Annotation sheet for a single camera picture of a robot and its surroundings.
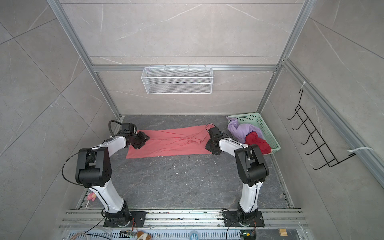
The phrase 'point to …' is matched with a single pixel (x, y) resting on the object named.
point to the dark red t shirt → (252, 138)
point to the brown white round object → (141, 235)
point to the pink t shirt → (182, 141)
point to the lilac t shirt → (239, 131)
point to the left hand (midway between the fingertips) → (148, 135)
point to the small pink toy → (92, 196)
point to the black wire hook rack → (323, 148)
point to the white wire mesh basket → (194, 79)
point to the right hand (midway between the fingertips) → (209, 146)
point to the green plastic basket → (255, 119)
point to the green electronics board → (248, 234)
